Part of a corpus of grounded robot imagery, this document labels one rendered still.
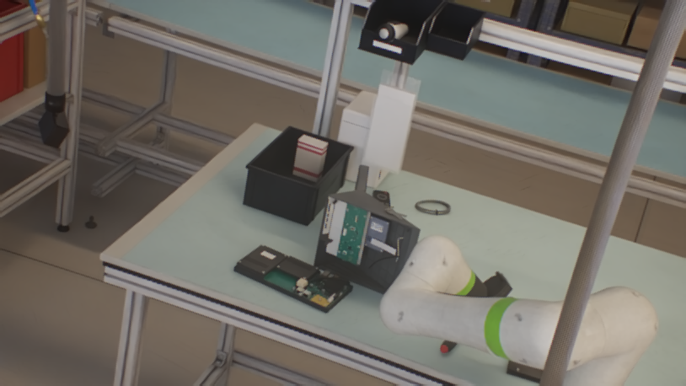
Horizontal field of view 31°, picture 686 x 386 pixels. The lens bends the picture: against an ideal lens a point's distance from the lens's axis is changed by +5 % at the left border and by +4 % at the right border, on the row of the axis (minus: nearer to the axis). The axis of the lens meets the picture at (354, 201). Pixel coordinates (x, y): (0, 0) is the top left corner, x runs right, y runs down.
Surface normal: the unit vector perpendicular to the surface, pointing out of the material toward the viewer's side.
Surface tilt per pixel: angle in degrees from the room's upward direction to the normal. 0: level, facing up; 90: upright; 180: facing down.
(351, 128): 90
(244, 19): 0
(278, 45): 0
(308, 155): 90
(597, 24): 90
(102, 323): 0
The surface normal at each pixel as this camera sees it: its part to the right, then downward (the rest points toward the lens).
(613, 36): -0.32, 0.40
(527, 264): 0.18, -0.86
